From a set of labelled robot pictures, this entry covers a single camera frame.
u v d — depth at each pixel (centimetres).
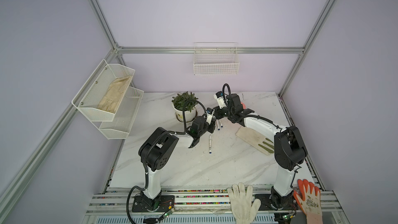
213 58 95
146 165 52
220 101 82
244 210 72
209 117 84
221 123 102
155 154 51
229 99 72
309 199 73
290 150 50
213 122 85
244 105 114
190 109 91
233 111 73
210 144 93
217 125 101
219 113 81
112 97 78
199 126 75
